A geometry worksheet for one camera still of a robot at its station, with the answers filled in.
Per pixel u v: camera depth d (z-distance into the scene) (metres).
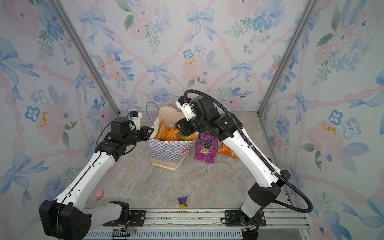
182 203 0.75
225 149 0.97
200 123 0.51
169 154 0.79
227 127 0.42
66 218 0.38
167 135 0.92
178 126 0.63
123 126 0.59
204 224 0.73
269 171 0.41
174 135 0.90
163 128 0.94
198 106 0.46
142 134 0.68
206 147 0.95
